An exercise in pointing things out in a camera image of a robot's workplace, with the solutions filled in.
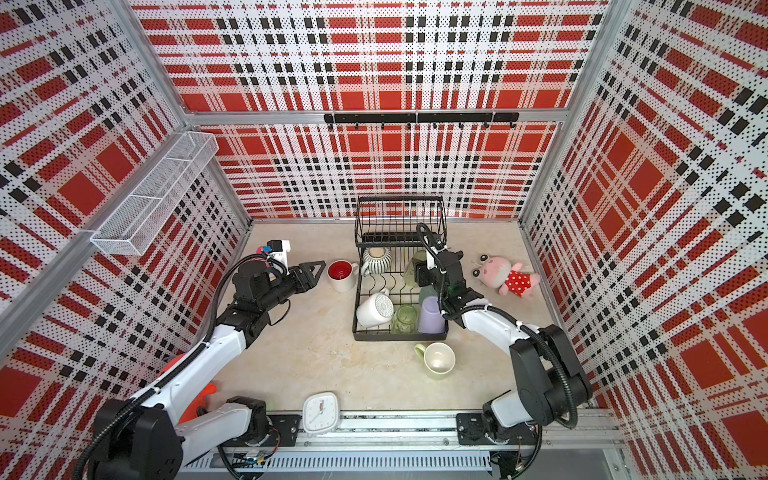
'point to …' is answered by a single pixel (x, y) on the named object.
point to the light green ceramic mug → (438, 358)
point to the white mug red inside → (341, 274)
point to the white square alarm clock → (320, 413)
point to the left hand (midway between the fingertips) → (324, 264)
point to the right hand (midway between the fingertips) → (426, 256)
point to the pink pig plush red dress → (497, 272)
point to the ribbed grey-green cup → (377, 260)
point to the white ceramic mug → (375, 309)
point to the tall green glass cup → (419, 256)
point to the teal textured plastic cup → (425, 292)
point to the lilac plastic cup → (431, 320)
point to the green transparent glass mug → (405, 321)
